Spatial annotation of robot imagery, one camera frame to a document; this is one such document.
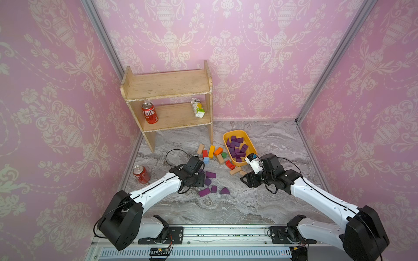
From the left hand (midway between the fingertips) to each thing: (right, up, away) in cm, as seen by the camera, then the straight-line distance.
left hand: (200, 181), depth 86 cm
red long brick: (+1, +13, +17) cm, 22 cm away
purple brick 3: (+25, +22, +22) cm, 39 cm away
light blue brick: (+3, +10, +11) cm, 15 cm away
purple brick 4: (+27, +16, +17) cm, 35 cm away
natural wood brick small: (+20, +4, +8) cm, 22 cm away
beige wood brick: (+11, +10, +13) cm, 19 cm away
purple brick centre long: (+4, +2, +8) cm, 9 cm away
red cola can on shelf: (-26, +36, -3) cm, 45 cm away
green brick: (+14, +12, +16) cm, 24 cm away
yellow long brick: (+6, +14, +16) cm, 22 cm away
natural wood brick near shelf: (-2, +16, +19) cm, 25 cm away
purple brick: (+2, -6, +1) cm, 7 cm away
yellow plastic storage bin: (+24, +26, +20) cm, 40 cm away
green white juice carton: (-2, +40, +5) cm, 41 cm away
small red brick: (+17, +7, +10) cm, 21 cm away
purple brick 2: (+4, -2, +5) cm, 6 cm away
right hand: (+24, +4, -4) cm, 25 cm away
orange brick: (+10, +14, +16) cm, 24 cm away
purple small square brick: (+7, -5, +1) cm, 9 cm away
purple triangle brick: (+13, -5, -1) cm, 14 cm away
